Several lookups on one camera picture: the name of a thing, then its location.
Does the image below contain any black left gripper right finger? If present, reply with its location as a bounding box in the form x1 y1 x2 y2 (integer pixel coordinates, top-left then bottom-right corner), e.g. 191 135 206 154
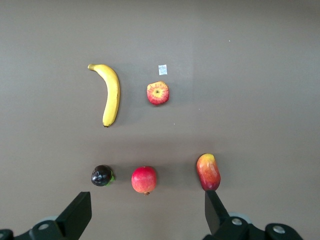
203 189 305 240

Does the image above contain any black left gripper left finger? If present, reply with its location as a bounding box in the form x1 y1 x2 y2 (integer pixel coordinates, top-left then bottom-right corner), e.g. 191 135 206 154
0 191 93 240

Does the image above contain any yellow banana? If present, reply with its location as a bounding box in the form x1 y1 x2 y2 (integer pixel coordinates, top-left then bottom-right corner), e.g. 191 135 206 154
87 63 122 128

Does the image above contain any red yellow apple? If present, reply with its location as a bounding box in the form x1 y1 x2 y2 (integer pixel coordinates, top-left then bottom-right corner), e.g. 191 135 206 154
146 80 170 106

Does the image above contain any red yellow mango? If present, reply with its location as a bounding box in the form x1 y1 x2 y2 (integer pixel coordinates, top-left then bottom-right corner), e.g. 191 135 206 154
195 153 222 192

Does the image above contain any red pomegranate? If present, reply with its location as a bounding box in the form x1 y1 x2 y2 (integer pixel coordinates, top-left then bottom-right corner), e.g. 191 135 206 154
130 165 158 197

